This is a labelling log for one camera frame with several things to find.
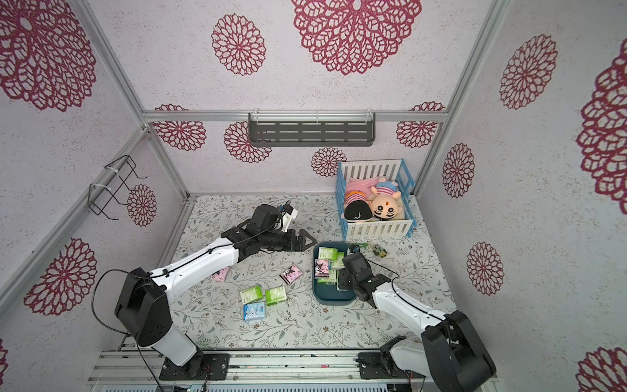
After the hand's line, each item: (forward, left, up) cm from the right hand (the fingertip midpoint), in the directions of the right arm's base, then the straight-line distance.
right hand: (350, 277), depth 89 cm
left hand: (+4, +15, +16) cm, 22 cm away
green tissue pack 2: (-8, +35, 0) cm, 36 cm away
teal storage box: (-5, +8, -4) cm, 10 cm away
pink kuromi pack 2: (+1, +22, -1) cm, 22 cm away
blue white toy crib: (+33, -12, +7) cm, 36 cm away
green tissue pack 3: (-7, +27, -1) cm, 28 cm away
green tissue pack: (+5, +4, 0) cm, 7 cm away
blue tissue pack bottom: (-13, +34, 0) cm, 36 cm away
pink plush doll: (+26, -4, +10) cm, 28 cm away
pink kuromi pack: (+2, +10, +2) cm, 11 cm away
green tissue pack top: (+8, +8, +3) cm, 12 cm away
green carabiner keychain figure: (+14, -13, -3) cm, 19 cm away
